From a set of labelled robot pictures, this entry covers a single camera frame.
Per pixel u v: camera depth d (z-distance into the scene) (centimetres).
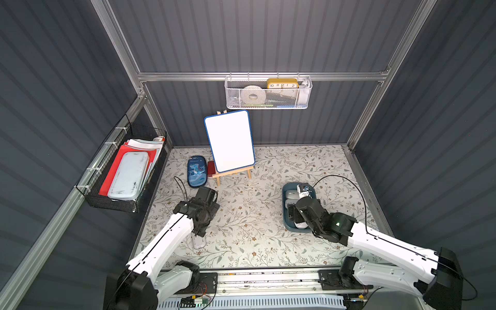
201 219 58
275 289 72
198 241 83
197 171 105
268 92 90
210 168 103
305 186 92
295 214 59
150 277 41
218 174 99
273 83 87
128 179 67
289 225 83
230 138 89
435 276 40
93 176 62
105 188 65
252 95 84
